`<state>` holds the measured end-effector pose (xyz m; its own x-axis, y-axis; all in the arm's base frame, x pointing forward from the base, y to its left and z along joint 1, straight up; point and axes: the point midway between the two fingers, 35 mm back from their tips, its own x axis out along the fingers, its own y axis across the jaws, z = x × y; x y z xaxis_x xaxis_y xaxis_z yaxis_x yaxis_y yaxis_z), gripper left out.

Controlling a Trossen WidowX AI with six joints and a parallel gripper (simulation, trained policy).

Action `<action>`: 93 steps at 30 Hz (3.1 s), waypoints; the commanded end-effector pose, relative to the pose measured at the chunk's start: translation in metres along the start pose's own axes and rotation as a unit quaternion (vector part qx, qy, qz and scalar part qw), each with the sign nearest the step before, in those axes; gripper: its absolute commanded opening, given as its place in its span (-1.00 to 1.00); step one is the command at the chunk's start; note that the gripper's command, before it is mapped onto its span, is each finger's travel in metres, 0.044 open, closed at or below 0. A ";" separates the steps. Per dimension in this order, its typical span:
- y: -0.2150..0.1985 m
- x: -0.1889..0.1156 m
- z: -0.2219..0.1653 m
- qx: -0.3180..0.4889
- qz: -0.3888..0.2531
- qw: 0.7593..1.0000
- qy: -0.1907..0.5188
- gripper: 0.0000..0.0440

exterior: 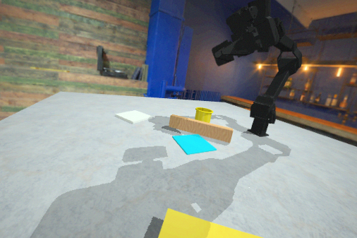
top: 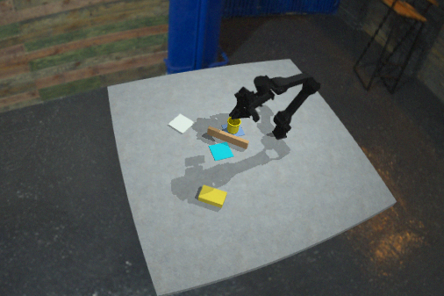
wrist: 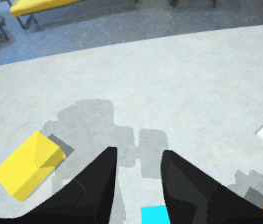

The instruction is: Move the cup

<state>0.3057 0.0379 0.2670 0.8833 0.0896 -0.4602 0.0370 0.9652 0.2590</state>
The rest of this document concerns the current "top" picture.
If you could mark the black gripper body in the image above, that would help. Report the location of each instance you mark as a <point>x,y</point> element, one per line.
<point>250,107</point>

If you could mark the tan wooden plank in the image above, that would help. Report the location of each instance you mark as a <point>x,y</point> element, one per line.
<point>227,137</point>

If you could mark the yellow rectangular block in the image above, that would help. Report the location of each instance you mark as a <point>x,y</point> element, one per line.
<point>212,196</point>

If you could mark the white flat square pad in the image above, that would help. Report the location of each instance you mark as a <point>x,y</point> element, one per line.
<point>181,123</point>

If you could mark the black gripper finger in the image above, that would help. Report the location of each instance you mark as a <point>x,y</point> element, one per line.
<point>236,108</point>
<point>242,113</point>

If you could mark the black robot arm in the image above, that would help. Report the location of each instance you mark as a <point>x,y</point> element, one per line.
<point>279,85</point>

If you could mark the yellow cup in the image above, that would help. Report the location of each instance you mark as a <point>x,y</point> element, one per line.
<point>233,125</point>

